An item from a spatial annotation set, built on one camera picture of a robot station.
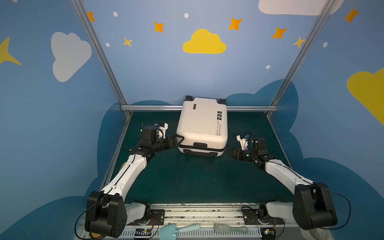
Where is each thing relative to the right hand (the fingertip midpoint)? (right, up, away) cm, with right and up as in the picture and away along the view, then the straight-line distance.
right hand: (230, 150), depth 87 cm
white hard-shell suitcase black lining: (-16, +16, +2) cm, 22 cm away
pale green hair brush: (-7, -35, -17) cm, 39 cm away
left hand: (-30, +7, -6) cm, 32 cm away
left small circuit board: (-47, -38, -14) cm, 62 cm away
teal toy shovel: (-34, -35, -18) cm, 52 cm away
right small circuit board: (+15, -39, -14) cm, 44 cm away
